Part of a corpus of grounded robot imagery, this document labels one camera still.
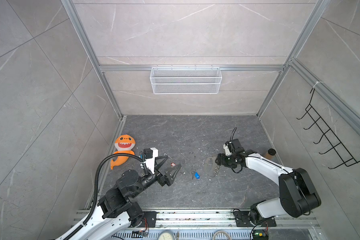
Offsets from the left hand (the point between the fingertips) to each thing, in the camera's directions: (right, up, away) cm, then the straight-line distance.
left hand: (174, 158), depth 60 cm
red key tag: (-3, -10, +33) cm, 34 cm away
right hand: (+26, -7, +31) cm, 41 cm away
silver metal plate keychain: (+20, -11, +33) cm, 40 cm away
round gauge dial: (-4, -36, +6) cm, 36 cm away
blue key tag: (+12, -16, +28) cm, 34 cm away
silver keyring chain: (+24, -14, +29) cm, 41 cm away
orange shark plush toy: (-34, +2, +33) cm, 47 cm away
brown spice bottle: (+57, -3, +27) cm, 63 cm away
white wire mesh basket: (+5, +45, +41) cm, 61 cm away
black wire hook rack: (+70, 0, -2) cm, 70 cm away
